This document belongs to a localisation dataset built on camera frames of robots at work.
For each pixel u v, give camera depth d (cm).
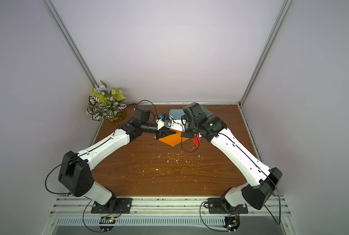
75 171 43
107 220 72
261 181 38
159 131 68
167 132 70
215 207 72
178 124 59
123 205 73
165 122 59
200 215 70
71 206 76
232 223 70
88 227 62
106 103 90
